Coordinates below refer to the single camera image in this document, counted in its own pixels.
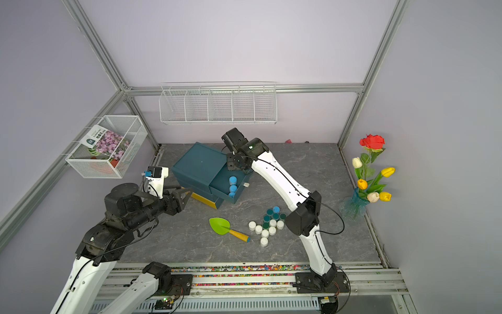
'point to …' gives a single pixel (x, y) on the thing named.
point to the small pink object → (288, 141)
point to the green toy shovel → (221, 226)
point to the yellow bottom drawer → (204, 200)
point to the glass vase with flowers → (353, 207)
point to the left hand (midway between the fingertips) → (186, 189)
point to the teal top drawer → (219, 186)
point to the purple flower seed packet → (106, 142)
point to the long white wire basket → (221, 103)
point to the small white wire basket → (89, 163)
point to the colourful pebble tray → (240, 275)
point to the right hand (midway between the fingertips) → (235, 162)
